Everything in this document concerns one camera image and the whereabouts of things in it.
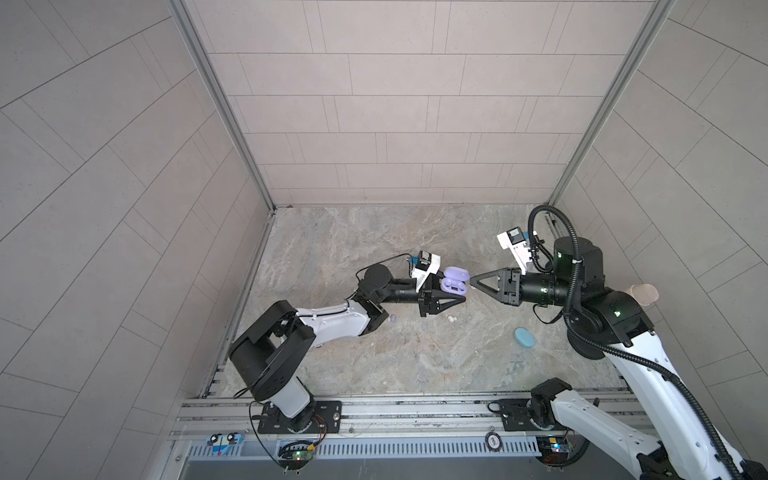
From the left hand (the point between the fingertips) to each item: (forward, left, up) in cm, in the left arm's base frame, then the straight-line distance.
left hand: (466, 300), depth 64 cm
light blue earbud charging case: (0, -21, -24) cm, 31 cm away
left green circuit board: (-26, +37, -23) cm, 51 cm away
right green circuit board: (-25, -21, -25) cm, 42 cm away
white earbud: (+6, -1, -25) cm, 26 cm away
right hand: (-1, 0, +7) cm, 7 cm away
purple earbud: (+6, +16, -25) cm, 30 cm away
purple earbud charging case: (+3, +2, +3) cm, 5 cm away
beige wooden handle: (0, -37, +3) cm, 37 cm away
